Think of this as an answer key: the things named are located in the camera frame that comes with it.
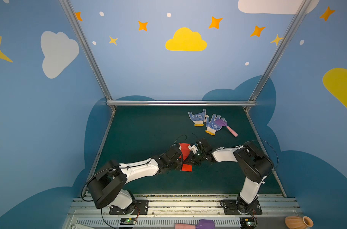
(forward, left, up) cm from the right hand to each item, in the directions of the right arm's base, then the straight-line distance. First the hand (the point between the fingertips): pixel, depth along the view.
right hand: (183, 161), depth 90 cm
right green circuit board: (-30, -33, -2) cm, 45 cm away
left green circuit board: (-33, +28, -1) cm, 43 cm away
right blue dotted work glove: (+30, -22, -1) cm, 37 cm away
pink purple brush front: (-32, -11, +1) cm, 34 cm away
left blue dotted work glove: (+38, -12, -1) cm, 39 cm away
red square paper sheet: (+10, -1, -4) cm, 11 cm away
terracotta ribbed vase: (-29, -53, +6) cm, 61 cm away
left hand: (-3, 0, +4) cm, 5 cm away
